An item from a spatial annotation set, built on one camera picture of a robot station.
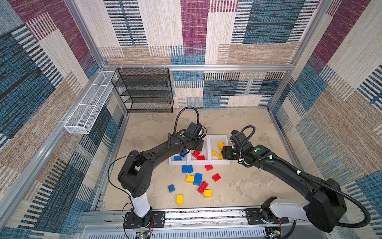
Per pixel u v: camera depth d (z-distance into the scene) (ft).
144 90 3.62
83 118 3.02
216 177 2.86
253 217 2.39
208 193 2.62
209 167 2.93
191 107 2.46
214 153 3.14
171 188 2.68
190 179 2.79
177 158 3.01
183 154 3.15
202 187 2.70
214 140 3.20
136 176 1.52
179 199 2.55
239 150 2.00
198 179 2.81
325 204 1.30
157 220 2.39
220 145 3.22
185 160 2.93
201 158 3.03
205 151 3.06
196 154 3.03
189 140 2.17
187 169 2.90
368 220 1.21
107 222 2.49
